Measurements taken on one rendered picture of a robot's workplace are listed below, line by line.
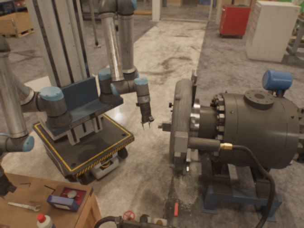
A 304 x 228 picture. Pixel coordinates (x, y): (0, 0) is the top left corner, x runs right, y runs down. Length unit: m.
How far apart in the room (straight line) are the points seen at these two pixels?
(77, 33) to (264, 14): 4.15
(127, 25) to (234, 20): 5.43
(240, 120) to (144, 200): 1.08
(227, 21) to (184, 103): 5.47
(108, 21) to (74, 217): 1.25
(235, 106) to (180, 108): 0.42
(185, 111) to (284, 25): 4.16
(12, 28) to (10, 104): 6.79
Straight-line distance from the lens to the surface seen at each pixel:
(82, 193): 1.49
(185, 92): 1.44
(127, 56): 1.64
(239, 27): 6.85
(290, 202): 2.29
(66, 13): 1.69
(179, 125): 1.35
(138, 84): 1.35
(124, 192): 2.01
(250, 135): 1.53
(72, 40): 1.73
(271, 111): 1.63
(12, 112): 1.22
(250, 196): 1.84
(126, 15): 1.51
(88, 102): 1.86
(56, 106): 1.55
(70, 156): 1.96
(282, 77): 1.85
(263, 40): 5.26
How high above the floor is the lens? 1.67
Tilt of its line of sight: 36 degrees down
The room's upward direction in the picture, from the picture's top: straight up
